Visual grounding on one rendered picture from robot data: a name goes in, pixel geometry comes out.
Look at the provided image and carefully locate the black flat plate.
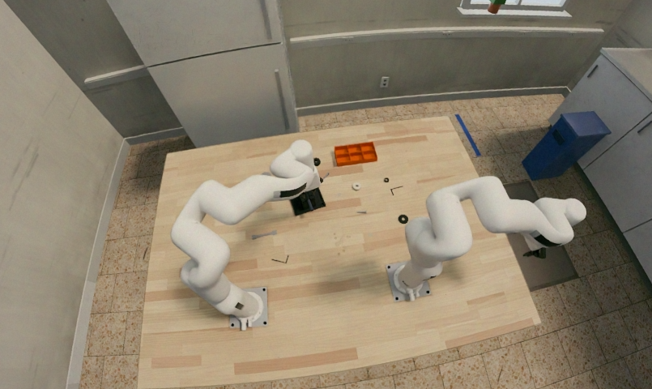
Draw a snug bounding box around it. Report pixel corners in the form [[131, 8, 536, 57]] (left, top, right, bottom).
[[290, 187, 326, 216]]

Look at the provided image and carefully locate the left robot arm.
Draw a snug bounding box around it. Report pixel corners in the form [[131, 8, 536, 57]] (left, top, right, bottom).
[[170, 140, 314, 331]]

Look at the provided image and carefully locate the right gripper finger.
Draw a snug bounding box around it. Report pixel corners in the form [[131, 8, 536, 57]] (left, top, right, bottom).
[[523, 247, 546, 259]]

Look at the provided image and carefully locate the orange compartment tray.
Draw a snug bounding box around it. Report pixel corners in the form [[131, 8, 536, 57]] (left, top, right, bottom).
[[335, 142, 378, 167]]

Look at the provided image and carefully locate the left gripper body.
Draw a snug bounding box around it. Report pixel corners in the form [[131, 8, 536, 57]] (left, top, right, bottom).
[[304, 165, 321, 192]]

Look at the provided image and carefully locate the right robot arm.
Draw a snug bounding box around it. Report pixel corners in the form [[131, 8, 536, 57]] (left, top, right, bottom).
[[394, 177, 586, 301]]

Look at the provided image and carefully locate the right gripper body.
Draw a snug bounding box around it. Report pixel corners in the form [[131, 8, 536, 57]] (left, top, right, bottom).
[[525, 238, 542, 251]]

